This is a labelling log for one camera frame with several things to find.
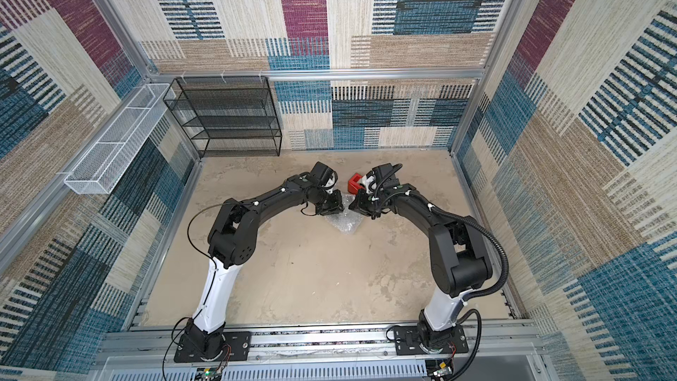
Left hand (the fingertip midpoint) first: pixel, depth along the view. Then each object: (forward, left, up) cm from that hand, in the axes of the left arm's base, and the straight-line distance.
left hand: (348, 209), depth 97 cm
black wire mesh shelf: (+36, +48, +15) cm, 62 cm away
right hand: (-3, -2, +5) cm, 6 cm away
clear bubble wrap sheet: (-6, +1, +2) cm, 6 cm away
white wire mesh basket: (-6, +66, +29) cm, 73 cm away
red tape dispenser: (+10, -2, +2) cm, 10 cm away
